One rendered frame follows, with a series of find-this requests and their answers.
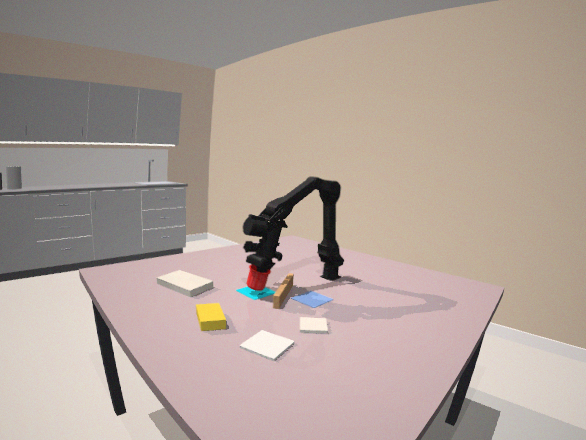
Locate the white flat rectangular block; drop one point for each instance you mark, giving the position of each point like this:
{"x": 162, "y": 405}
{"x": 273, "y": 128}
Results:
{"x": 185, "y": 283}

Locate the white flat square pad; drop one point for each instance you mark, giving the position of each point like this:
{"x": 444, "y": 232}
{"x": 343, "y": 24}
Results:
{"x": 267, "y": 345}

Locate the cream flat square tile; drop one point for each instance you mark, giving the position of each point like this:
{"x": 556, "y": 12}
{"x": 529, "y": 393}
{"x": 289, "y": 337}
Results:
{"x": 313, "y": 325}

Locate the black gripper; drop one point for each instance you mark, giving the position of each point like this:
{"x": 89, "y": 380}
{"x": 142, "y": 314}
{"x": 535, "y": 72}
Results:
{"x": 263, "y": 261}

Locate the yellow rectangular block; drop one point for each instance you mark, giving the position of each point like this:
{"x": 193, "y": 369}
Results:
{"x": 210, "y": 317}

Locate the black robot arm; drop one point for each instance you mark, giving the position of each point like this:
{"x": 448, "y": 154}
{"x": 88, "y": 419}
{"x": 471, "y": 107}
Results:
{"x": 280, "y": 208}

